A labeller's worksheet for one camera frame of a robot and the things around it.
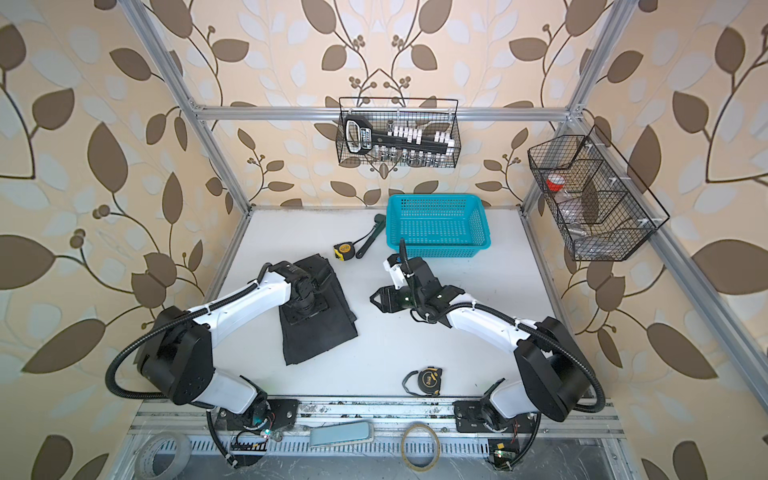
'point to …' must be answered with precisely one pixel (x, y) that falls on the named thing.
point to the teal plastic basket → (437, 225)
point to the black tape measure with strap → (429, 381)
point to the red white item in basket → (555, 182)
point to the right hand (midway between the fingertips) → (378, 299)
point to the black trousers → (304, 338)
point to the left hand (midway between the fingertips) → (319, 312)
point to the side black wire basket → (585, 192)
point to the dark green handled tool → (380, 225)
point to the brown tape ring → (437, 451)
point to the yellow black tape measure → (344, 250)
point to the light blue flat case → (337, 434)
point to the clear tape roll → (182, 455)
